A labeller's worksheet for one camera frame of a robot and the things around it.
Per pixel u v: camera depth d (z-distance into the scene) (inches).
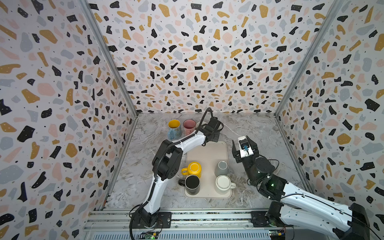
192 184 30.2
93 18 28.7
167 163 21.5
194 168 32.3
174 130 39.4
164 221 28.9
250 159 23.4
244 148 21.9
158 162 22.3
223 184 30.8
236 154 24.8
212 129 30.4
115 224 28.9
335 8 28.2
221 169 32.2
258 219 29.4
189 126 40.3
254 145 25.0
